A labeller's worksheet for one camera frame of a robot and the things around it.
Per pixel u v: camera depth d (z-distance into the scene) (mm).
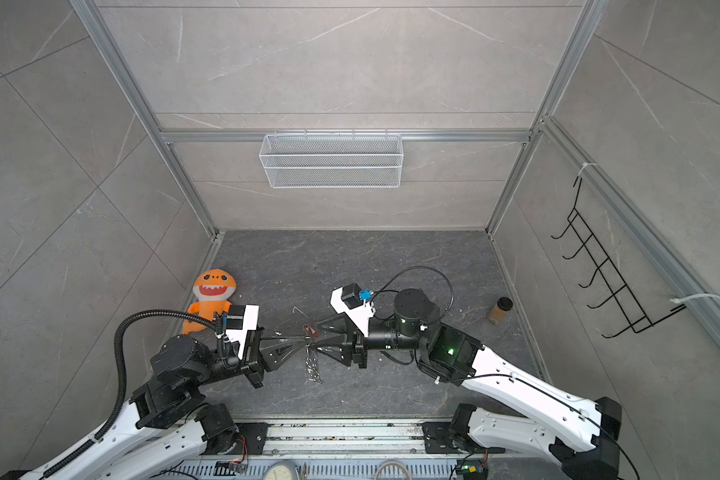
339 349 485
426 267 1098
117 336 418
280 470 661
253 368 468
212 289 927
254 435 735
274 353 497
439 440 731
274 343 500
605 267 676
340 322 544
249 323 459
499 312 886
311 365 554
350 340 477
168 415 462
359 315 470
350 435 746
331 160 1009
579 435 390
